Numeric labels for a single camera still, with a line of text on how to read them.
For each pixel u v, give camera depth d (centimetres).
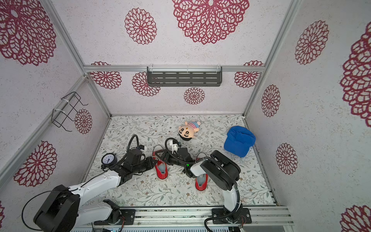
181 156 71
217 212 76
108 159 92
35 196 40
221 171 51
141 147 80
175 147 83
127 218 74
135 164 68
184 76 93
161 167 88
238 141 100
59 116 73
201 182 83
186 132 100
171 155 72
